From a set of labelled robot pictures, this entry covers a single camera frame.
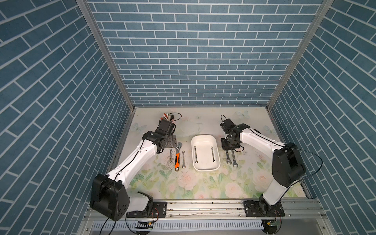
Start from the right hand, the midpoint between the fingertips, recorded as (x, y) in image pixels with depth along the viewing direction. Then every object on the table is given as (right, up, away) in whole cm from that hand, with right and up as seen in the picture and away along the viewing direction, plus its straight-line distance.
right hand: (225, 148), depth 90 cm
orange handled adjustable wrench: (-30, -9, -2) cm, 32 cm away
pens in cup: (-38, +20, +11) cm, 44 cm away
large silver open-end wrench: (+5, -9, +1) cm, 11 cm away
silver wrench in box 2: (-8, -8, +1) cm, 11 cm away
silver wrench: (-35, -8, +1) cm, 36 cm away
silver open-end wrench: (0, -6, -4) cm, 8 cm away
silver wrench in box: (-18, -9, 0) cm, 20 cm away
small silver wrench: (-27, -5, +3) cm, 28 cm away
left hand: (-34, +5, -7) cm, 35 cm away
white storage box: (-12, -6, +4) cm, 14 cm away
